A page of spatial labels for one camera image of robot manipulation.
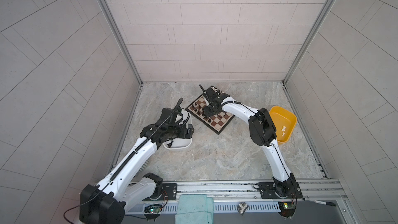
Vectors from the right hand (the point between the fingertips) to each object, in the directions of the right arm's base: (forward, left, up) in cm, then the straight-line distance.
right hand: (207, 112), depth 99 cm
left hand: (-17, +10, +12) cm, 23 cm away
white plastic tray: (-21, +11, +27) cm, 36 cm away
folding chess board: (-7, -5, 0) cm, 9 cm away
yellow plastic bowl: (-11, -47, -1) cm, 48 cm away
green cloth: (-49, +9, -1) cm, 50 cm away
